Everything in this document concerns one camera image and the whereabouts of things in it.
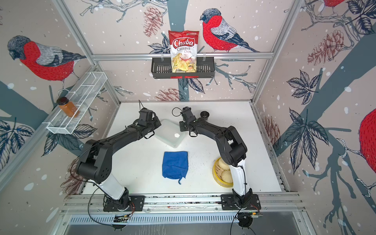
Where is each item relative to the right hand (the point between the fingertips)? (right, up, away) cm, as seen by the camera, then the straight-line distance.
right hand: (182, 124), depth 99 cm
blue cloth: (-3, -23, -13) cm, 27 cm away
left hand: (-13, +5, -4) cm, 14 cm away
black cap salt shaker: (+16, +7, -1) cm, 17 cm away
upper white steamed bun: (+24, -21, -20) cm, 38 cm away
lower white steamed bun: (+26, -26, -21) cm, 43 cm away
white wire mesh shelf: (-57, +18, -16) cm, 61 cm away
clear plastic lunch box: (-7, -5, -6) cm, 10 cm away
